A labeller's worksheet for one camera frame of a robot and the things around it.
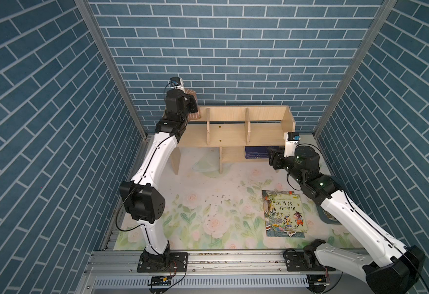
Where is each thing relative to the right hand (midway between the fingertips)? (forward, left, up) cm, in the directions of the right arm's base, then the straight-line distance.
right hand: (276, 149), depth 74 cm
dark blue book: (+11, +5, -15) cm, 19 cm away
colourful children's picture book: (-15, -9, -30) cm, 35 cm away
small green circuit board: (-45, +43, -33) cm, 71 cm away
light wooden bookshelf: (+13, +13, -5) cm, 19 cm away
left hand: (+18, +35, +13) cm, 41 cm away
